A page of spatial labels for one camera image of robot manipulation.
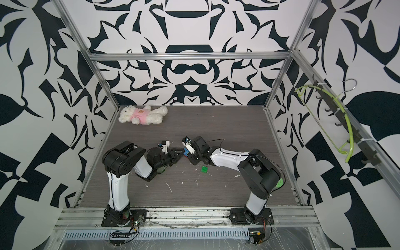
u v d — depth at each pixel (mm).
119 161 526
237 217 742
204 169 877
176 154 870
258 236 714
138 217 728
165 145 918
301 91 841
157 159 778
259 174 468
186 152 924
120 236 726
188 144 797
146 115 1027
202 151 700
